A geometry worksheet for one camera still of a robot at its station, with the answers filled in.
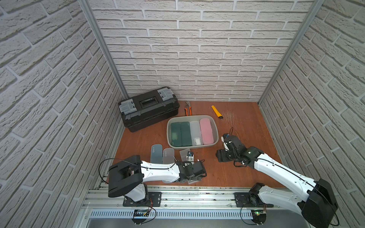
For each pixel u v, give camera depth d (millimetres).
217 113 1127
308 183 425
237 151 610
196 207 725
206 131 979
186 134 981
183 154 887
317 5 689
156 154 903
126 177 430
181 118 1037
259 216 699
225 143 643
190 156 755
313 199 392
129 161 427
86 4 694
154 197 744
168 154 891
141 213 725
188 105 1176
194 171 623
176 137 955
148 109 939
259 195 620
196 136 974
